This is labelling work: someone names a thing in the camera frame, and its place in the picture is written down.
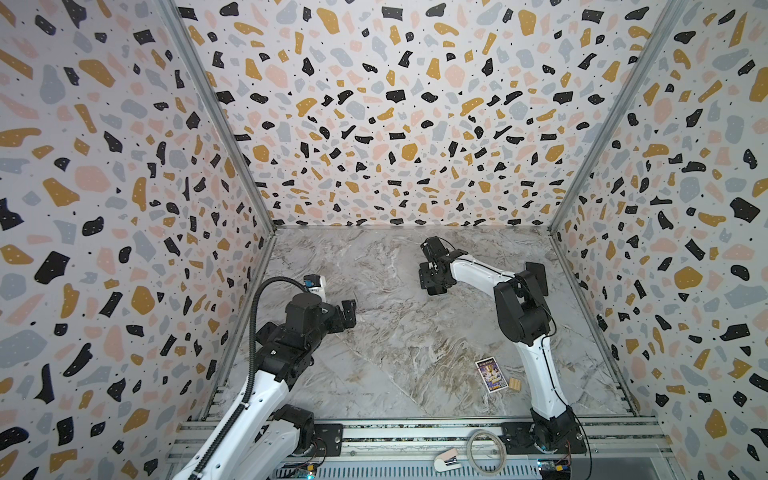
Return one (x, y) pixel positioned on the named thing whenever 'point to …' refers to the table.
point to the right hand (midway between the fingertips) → (428, 273)
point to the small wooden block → (514, 384)
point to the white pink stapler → (447, 460)
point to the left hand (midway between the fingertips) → (340, 299)
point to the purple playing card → (491, 374)
